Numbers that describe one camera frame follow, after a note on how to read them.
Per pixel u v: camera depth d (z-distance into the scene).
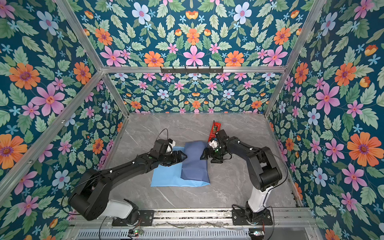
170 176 0.88
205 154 0.83
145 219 0.73
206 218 0.75
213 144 0.88
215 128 1.01
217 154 0.81
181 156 0.80
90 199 0.43
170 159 0.78
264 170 0.49
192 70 0.93
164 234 0.70
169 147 0.72
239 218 0.73
